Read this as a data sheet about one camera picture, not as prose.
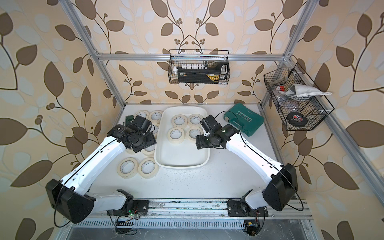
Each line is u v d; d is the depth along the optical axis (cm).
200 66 83
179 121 109
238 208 73
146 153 90
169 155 92
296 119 72
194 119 112
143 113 112
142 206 75
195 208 75
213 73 83
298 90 63
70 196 38
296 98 68
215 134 55
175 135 101
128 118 111
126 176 83
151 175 83
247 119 105
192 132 102
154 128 63
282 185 39
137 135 55
